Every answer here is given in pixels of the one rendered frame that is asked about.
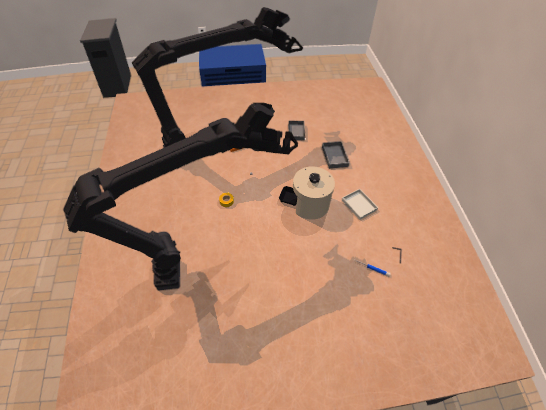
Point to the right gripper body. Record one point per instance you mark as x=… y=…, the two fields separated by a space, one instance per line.
x=274 y=146

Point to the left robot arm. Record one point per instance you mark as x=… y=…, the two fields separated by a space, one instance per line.
x=155 y=56

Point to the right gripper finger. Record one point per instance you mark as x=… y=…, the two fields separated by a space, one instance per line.
x=290 y=136

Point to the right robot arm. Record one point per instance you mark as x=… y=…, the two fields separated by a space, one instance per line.
x=129 y=176

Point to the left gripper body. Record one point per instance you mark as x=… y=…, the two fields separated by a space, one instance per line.
x=280 y=44

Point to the yellow tape roll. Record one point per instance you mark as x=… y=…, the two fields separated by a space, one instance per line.
x=226 y=196

